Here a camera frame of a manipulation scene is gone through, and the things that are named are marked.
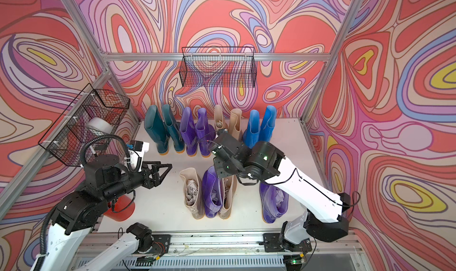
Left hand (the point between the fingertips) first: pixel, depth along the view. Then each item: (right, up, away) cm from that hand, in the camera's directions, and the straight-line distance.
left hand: (168, 165), depth 60 cm
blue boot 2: (+39, +16, +22) cm, 48 cm away
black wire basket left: (-42, +9, +7) cm, 44 cm away
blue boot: (+32, +12, +18) cm, 38 cm away
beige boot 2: (+24, +16, +28) cm, 40 cm away
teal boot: (-14, +14, +23) cm, 30 cm away
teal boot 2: (-9, +17, +28) cm, 34 cm away
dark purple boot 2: (+10, +12, +22) cm, 27 cm away
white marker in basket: (-36, +4, +13) cm, 39 cm away
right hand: (+19, -2, +1) cm, 19 cm away
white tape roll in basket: (-34, +15, +14) cm, 40 cm away
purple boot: (+14, -12, +9) cm, 21 cm away
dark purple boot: (+2, +12, +20) cm, 24 cm away
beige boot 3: (+7, -12, +8) cm, 16 cm away
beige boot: (+15, +17, +31) cm, 39 cm away
